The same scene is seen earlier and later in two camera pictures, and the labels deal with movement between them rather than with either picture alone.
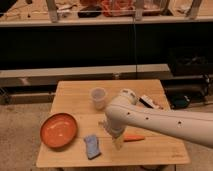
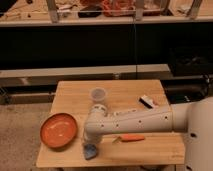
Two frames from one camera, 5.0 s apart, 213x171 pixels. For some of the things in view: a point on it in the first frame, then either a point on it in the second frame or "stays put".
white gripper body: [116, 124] → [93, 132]
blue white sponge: [92, 142] stays put
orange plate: [58, 130] stays put
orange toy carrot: [129, 137] stays put
